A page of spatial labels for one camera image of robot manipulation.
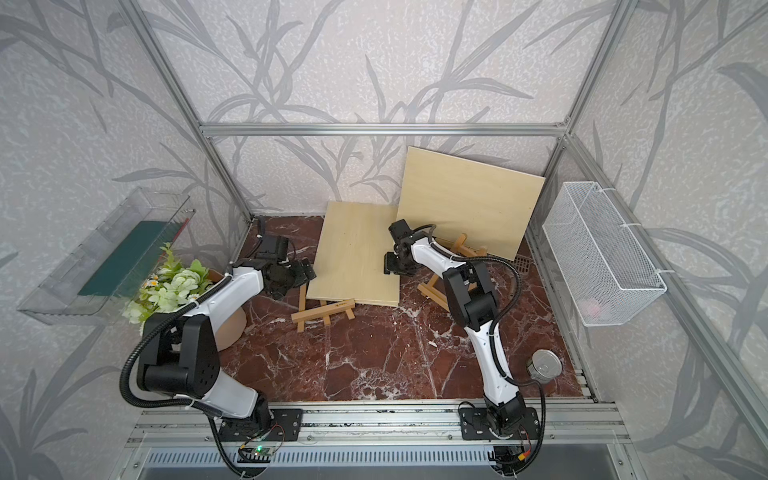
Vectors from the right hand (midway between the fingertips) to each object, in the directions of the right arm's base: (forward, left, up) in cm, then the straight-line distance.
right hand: (389, 269), depth 103 cm
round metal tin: (-34, -42, +4) cm, 54 cm away
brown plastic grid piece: (+1, -46, +1) cm, 46 cm away
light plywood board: (+3, +14, +1) cm, 14 cm away
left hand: (-8, +26, +8) cm, 28 cm away
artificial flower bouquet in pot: (-24, +45, +30) cm, 59 cm away
